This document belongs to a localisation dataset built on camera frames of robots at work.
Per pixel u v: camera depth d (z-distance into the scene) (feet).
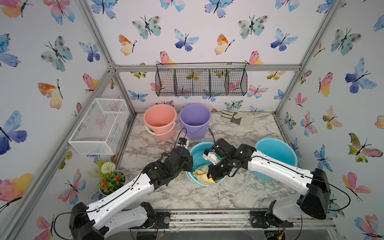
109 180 2.31
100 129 2.84
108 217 1.37
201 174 2.32
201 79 3.22
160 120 3.25
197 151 2.86
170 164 1.77
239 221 2.46
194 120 3.20
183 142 2.11
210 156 2.28
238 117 3.87
